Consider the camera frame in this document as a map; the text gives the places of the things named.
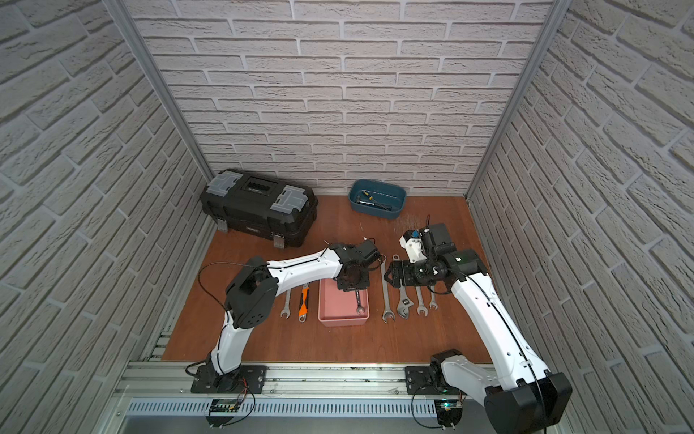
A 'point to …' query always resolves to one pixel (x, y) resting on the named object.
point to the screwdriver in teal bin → (384, 207)
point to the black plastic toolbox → (240, 202)
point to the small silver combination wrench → (433, 298)
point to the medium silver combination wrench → (421, 307)
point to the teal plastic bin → (378, 198)
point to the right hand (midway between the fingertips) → (402, 275)
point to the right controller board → (448, 411)
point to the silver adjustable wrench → (404, 302)
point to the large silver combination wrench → (387, 311)
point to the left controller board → (221, 411)
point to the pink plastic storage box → (337, 306)
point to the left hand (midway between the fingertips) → (367, 284)
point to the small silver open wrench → (360, 306)
